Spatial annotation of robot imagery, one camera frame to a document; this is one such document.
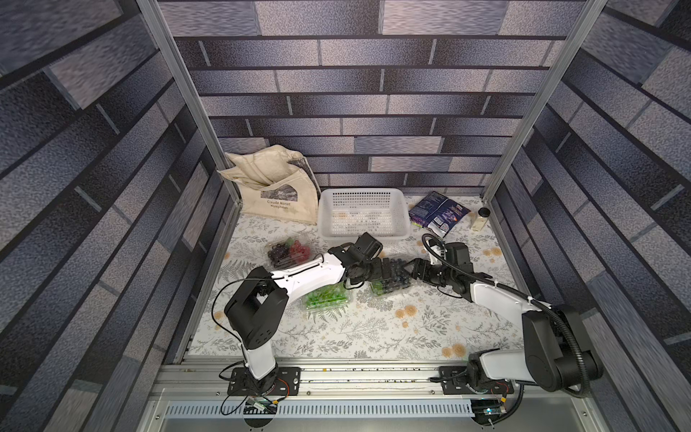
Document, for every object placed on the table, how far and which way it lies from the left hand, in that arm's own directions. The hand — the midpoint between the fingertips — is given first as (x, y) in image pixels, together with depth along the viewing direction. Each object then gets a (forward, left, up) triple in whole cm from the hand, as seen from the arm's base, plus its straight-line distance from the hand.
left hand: (384, 273), depth 85 cm
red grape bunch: (+10, +30, -3) cm, 31 cm away
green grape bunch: (-3, +14, -8) cm, 17 cm away
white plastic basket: (+34, +13, -9) cm, 37 cm away
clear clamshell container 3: (-8, +16, -9) cm, 20 cm away
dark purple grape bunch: (+10, +38, -4) cm, 40 cm away
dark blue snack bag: (+32, -26, -6) cm, 41 cm away
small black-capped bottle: (+27, -41, -1) cm, 49 cm away
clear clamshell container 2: (-3, +2, -3) cm, 5 cm away
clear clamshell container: (+7, +33, -4) cm, 34 cm away
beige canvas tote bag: (+29, +38, +13) cm, 50 cm away
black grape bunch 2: (-2, -3, -3) cm, 5 cm away
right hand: (+4, -8, -2) cm, 9 cm away
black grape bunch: (0, -6, -3) cm, 6 cm away
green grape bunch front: (-7, +21, -4) cm, 22 cm away
